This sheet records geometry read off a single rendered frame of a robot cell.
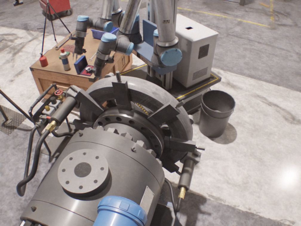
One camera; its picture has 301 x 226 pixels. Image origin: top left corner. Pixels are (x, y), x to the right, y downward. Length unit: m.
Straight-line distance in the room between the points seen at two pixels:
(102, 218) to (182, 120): 0.73
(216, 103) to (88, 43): 1.61
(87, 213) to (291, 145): 2.11
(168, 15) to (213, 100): 1.12
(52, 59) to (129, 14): 1.31
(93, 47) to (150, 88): 1.61
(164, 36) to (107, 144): 0.81
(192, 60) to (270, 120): 1.16
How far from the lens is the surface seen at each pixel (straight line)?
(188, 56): 2.06
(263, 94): 3.03
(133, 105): 1.48
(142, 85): 1.21
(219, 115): 2.06
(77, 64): 2.24
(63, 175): 0.98
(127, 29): 1.63
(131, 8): 1.58
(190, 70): 2.15
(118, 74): 1.16
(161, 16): 1.48
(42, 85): 2.75
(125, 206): 0.74
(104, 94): 1.33
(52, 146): 2.34
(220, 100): 2.32
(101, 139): 1.09
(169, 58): 1.58
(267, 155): 2.36
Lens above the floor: 1.72
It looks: 44 degrees down
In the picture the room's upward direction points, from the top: straight up
